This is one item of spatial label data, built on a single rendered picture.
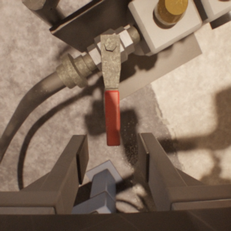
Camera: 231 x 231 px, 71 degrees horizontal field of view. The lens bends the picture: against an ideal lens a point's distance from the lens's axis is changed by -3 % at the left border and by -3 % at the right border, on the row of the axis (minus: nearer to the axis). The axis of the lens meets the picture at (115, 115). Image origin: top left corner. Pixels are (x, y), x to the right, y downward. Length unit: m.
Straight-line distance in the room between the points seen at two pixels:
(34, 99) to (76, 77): 0.08
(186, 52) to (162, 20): 0.53
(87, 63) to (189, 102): 0.60
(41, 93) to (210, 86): 0.70
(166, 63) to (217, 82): 0.25
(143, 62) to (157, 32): 0.46
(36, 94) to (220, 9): 0.30
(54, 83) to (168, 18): 0.18
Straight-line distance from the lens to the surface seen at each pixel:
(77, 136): 0.16
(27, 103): 0.32
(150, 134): 0.16
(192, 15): 0.28
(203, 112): 0.84
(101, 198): 0.68
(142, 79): 0.71
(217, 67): 0.84
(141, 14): 0.26
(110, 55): 0.24
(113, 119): 0.23
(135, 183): 0.90
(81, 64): 0.27
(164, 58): 0.73
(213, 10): 0.30
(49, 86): 0.28
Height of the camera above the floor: 0.71
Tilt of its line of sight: 75 degrees down
